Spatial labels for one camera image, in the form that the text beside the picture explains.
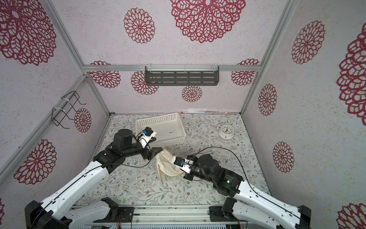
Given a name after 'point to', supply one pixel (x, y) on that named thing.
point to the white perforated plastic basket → (169, 129)
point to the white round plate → (164, 160)
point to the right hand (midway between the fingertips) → (179, 160)
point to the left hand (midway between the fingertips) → (156, 143)
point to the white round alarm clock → (226, 131)
